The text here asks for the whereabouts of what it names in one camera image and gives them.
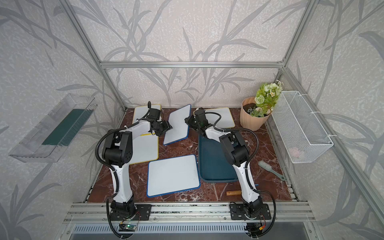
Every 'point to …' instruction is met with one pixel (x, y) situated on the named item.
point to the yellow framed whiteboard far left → (140, 111)
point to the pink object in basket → (295, 151)
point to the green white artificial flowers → (267, 96)
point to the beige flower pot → (249, 122)
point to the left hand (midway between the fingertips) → (170, 128)
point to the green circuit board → (127, 227)
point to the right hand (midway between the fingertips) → (183, 117)
